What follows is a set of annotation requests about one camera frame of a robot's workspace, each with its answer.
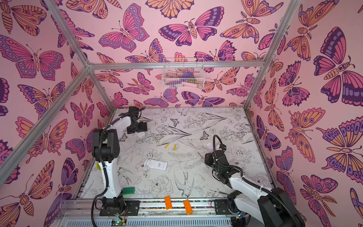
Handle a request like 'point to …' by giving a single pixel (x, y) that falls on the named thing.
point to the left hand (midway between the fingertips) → (141, 128)
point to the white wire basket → (186, 73)
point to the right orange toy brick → (188, 206)
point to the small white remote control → (140, 134)
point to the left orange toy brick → (168, 203)
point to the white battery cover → (210, 145)
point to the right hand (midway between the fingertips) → (206, 153)
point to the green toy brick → (129, 190)
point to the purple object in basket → (187, 75)
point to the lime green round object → (98, 166)
